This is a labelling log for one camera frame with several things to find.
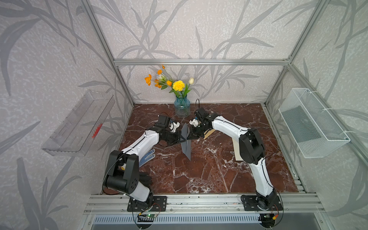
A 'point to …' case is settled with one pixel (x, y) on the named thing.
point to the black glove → (145, 179)
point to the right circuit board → (267, 220)
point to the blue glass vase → (182, 106)
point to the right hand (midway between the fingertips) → (186, 137)
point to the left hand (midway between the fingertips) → (185, 139)
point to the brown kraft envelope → (210, 132)
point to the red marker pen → (97, 130)
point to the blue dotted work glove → (147, 157)
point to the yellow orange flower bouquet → (162, 80)
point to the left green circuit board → (151, 215)
